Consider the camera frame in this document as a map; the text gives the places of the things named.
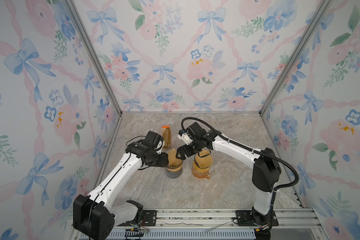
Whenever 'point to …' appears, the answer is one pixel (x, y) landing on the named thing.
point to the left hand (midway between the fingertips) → (164, 161)
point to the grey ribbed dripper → (174, 168)
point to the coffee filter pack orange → (167, 137)
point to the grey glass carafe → (174, 174)
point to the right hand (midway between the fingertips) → (182, 152)
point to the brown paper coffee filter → (203, 158)
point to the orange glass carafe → (201, 174)
